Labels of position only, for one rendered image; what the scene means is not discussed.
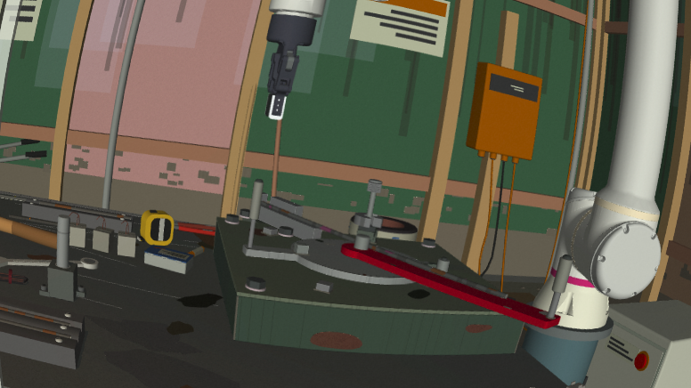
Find grey plunger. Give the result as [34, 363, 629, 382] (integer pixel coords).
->
[349, 179, 388, 239]

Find grey curved pipe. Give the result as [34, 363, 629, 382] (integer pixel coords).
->
[101, 0, 148, 210]

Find green bender body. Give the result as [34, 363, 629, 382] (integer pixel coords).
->
[213, 214, 529, 358]

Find grey wall pipe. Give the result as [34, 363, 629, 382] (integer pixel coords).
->
[569, 0, 596, 191]

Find orange wall box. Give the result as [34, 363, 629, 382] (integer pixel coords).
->
[466, 61, 544, 164]

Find grey clamp post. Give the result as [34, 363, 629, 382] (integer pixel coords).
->
[248, 179, 265, 250]

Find grey control box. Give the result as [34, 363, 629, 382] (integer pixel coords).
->
[584, 299, 691, 388]

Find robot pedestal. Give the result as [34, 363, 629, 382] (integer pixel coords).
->
[522, 319, 615, 387]

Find dark long rail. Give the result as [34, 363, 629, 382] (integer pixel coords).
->
[0, 190, 142, 223]

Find grey stop disc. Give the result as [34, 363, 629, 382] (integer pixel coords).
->
[291, 237, 418, 286]

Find black cable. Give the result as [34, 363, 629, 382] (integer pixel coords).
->
[480, 158, 508, 278]

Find cream orange wall sign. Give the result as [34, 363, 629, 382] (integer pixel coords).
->
[349, 0, 451, 59]

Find grey bar guide block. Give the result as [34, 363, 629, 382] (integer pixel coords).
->
[260, 194, 354, 239]

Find grey clamp plate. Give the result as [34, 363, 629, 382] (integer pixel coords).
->
[241, 240, 311, 261]

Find blue white box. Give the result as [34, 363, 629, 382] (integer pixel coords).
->
[143, 245, 207, 275]

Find yellow tape measure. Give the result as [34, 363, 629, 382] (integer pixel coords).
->
[139, 209, 176, 247]

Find grey post stand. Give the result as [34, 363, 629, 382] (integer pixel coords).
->
[38, 214, 87, 303]

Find wooden handle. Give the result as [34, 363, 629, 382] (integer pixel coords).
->
[0, 215, 61, 250]

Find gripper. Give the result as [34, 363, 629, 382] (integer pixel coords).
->
[266, 13, 319, 120]

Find orange long cable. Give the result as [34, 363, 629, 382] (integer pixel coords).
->
[542, 0, 590, 287]

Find grey lever handle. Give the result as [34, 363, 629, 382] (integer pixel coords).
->
[545, 255, 573, 320]

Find grey rail block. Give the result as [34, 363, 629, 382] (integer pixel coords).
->
[0, 301, 85, 371]

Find white brown tape roll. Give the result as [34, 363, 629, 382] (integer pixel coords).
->
[348, 214, 420, 242]

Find red lever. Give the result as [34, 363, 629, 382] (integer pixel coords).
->
[339, 242, 562, 329]

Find copper pipe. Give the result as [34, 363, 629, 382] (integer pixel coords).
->
[271, 118, 283, 198]

